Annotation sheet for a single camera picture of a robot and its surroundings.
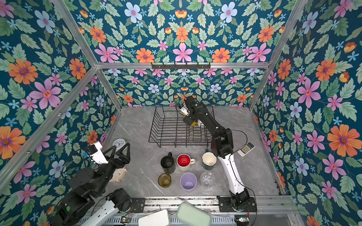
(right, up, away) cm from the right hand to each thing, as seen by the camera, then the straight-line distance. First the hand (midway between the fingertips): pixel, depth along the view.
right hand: (192, 116), depth 100 cm
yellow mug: (+1, -5, -8) cm, 10 cm away
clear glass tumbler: (+9, -38, -18) cm, 43 cm away
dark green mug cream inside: (+10, -27, -16) cm, 33 cm away
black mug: (-15, -30, -13) cm, 36 cm away
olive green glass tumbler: (-16, -38, -19) cm, 46 cm away
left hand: (-30, -13, -41) cm, 52 cm away
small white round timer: (-49, -19, -7) cm, 53 cm away
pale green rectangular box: (0, -51, -31) cm, 59 cm away
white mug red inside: (-5, -30, -12) cm, 32 cm away
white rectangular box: (-16, -50, -34) cm, 62 cm away
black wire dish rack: (-17, -10, +3) cm, 20 cm away
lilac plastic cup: (-2, -39, -20) cm, 44 cm away
